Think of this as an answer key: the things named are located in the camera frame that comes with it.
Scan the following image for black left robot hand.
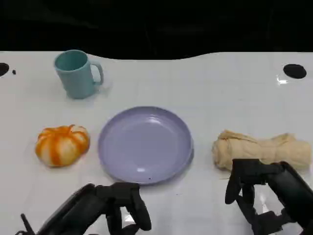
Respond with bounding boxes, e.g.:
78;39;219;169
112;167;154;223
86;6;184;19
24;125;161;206
36;182;152;235

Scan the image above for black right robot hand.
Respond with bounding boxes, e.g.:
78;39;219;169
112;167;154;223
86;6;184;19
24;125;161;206
224;158;313;235

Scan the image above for beige towel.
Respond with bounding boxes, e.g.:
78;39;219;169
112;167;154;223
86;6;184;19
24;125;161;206
211;129;313;172

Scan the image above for orange and white bread roll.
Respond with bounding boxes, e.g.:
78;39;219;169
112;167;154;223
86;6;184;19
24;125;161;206
35;124;90;168

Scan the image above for lilac plate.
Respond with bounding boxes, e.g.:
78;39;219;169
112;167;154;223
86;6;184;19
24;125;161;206
98;106;195;186

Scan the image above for black table grommet hole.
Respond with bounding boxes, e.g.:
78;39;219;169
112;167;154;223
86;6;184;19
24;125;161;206
0;63;10;78
283;64;307;79

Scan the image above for pale green mug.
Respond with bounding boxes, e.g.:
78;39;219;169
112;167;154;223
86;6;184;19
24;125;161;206
54;49;104;99

